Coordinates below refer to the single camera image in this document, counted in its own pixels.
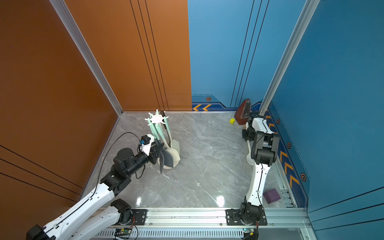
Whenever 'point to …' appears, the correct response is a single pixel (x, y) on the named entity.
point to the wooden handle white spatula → (249, 156)
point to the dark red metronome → (241, 114)
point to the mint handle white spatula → (174, 144)
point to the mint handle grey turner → (158, 141)
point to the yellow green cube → (232, 120)
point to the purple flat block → (271, 195)
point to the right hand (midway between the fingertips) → (248, 139)
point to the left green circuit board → (126, 231)
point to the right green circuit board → (249, 232)
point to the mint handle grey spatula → (167, 155)
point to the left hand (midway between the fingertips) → (161, 141)
